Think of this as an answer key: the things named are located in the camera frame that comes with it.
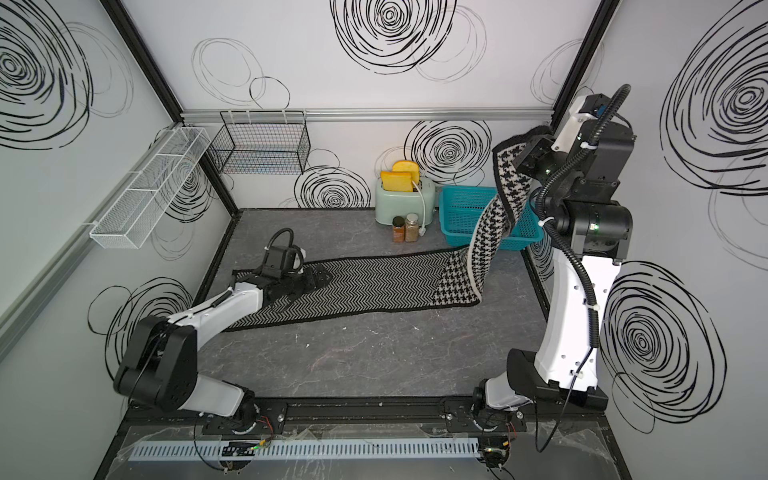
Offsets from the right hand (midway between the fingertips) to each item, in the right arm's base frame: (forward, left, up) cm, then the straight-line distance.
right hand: (535, 136), depth 53 cm
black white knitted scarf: (+3, +27, -56) cm, 62 cm away
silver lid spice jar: (+20, +20, -50) cm, 58 cm away
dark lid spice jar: (+22, +25, -48) cm, 58 cm away
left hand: (-3, +48, -47) cm, 67 cm away
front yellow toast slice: (+33, +26, -38) cm, 56 cm away
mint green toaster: (+27, +27, -44) cm, 58 cm away
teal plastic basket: (+37, 0, -55) cm, 67 cm away
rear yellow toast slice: (+38, +22, -36) cm, 56 cm away
